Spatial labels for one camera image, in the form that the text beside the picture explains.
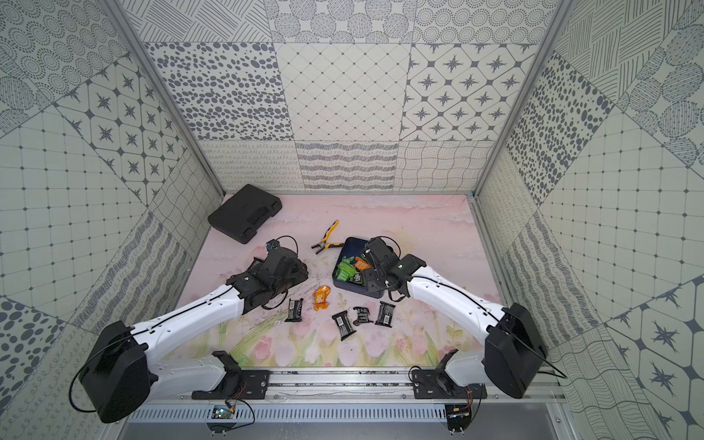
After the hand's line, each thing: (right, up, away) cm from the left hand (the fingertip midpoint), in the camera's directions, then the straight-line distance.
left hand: (304, 263), depth 84 cm
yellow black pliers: (+3, +4, +20) cm, 21 cm away
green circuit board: (-20, -38, -12) cm, 44 cm away
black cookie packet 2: (-3, -16, +2) cm, 17 cm away
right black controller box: (+44, -39, -12) cm, 60 cm away
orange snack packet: (+4, -12, +7) cm, 14 cm away
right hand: (+23, -5, -1) cm, 24 cm away
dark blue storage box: (+15, +3, +17) cm, 23 cm away
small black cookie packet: (+18, -17, +2) cm, 25 cm away
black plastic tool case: (-30, +16, +25) cm, 42 cm away
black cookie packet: (+13, -20, 0) cm, 23 cm away
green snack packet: (+12, -4, +9) cm, 16 cm away
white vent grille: (0, -37, -14) cm, 39 cm away
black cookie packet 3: (+26, -17, +2) cm, 31 cm away
